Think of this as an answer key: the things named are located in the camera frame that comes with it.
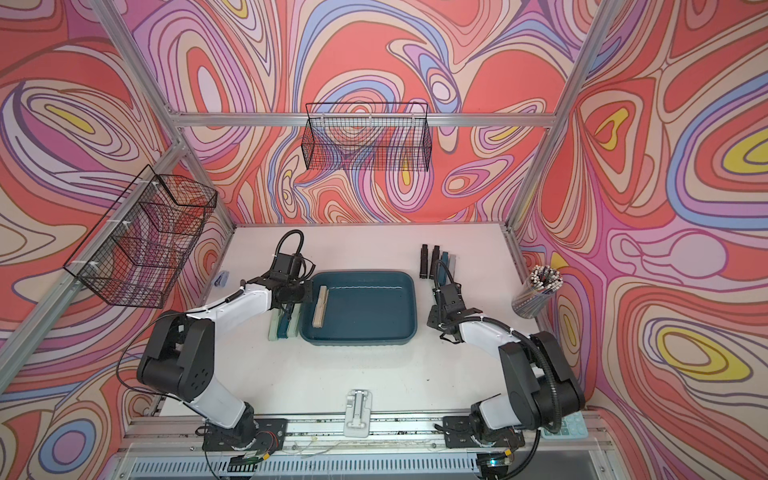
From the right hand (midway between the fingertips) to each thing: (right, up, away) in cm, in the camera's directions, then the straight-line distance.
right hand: (441, 325), depth 93 cm
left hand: (-41, +10, +2) cm, 42 cm away
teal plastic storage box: (-25, +5, +3) cm, 25 cm away
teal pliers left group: (-49, +2, -2) cm, 49 cm away
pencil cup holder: (+26, +14, -11) cm, 32 cm away
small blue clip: (-74, +14, +8) cm, 76 cm away
